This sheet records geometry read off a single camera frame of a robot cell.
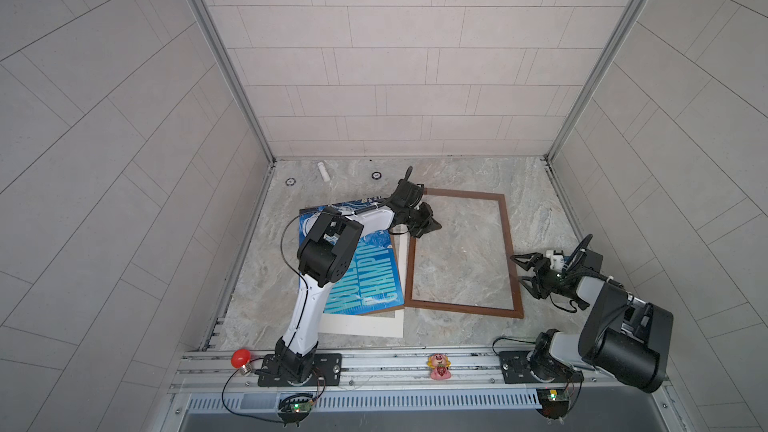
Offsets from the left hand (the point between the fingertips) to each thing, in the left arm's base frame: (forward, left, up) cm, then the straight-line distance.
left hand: (450, 221), depth 92 cm
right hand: (-12, -19, -3) cm, 23 cm away
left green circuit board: (-46, +38, -2) cm, 60 cm away
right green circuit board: (-45, -20, -5) cm, 50 cm away
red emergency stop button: (-37, +54, -2) cm, 66 cm away
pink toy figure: (-38, +6, -2) cm, 39 cm away
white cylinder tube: (+24, +44, -5) cm, 51 cm away
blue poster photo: (-17, +23, -5) cm, 29 cm away
